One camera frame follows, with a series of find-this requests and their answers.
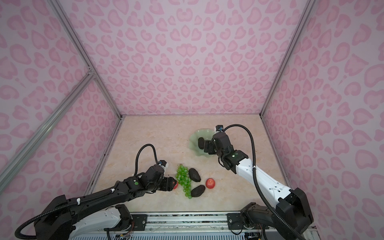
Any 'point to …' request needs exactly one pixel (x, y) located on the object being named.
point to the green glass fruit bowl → (207, 134)
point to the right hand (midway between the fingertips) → (212, 141)
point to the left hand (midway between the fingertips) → (173, 180)
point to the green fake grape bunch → (183, 178)
